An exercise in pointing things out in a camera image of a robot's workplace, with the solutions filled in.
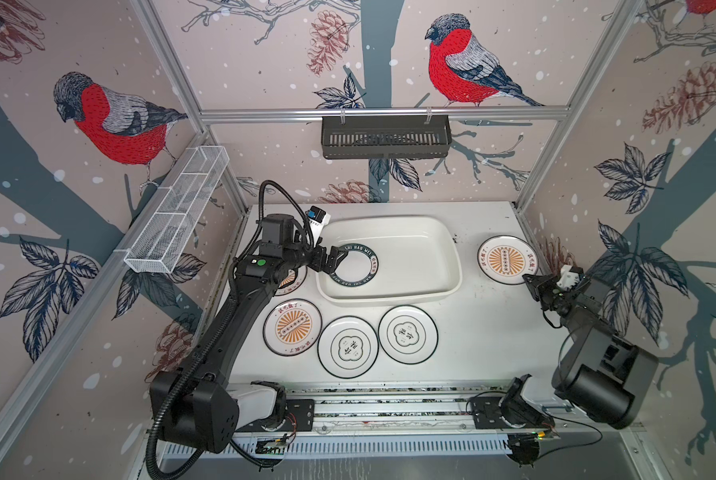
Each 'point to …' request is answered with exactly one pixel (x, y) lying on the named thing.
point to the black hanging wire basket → (386, 138)
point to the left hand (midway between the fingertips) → (331, 244)
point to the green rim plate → (358, 267)
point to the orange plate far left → (292, 280)
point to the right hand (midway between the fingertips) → (526, 276)
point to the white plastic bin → (419, 259)
